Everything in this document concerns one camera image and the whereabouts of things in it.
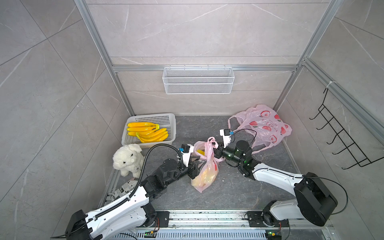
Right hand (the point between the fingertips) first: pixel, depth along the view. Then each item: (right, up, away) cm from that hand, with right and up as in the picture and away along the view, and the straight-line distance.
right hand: (207, 144), depth 76 cm
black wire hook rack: (+60, -1, -11) cm, 61 cm away
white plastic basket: (-28, +13, +34) cm, 46 cm away
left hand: (-3, -5, -9) cm, 10 cm away
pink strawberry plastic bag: (+43, +10, +28) cm, 52 cm away
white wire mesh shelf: (-6, +41, +24) cm, 48 cm away
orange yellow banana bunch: (-41, +5, +28) cm, 49 cm away
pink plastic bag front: (+1, -14, 0) cm, 14 cm away
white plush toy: (-41, -8, 0) cm, 42 cm away
